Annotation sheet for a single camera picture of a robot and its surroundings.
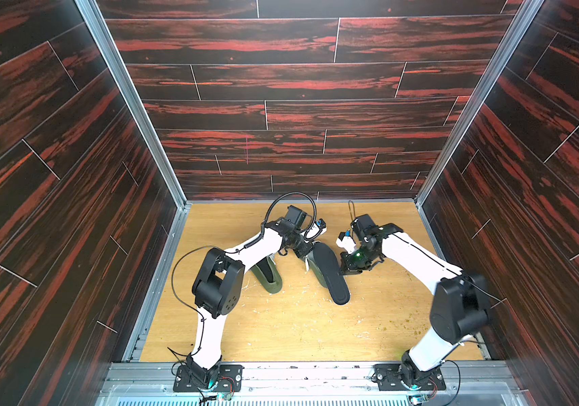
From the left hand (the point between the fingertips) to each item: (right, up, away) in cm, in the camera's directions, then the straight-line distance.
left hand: (312, 245), depth 94 cm
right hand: (+11, -8, -7) cm, 15 cm away
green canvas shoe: (-16, -10, -3) cm, 20 cm away
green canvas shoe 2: (-1, -5, -4) cm, 6 cm away
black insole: (+6, -8, -6) cm, 11 cm away
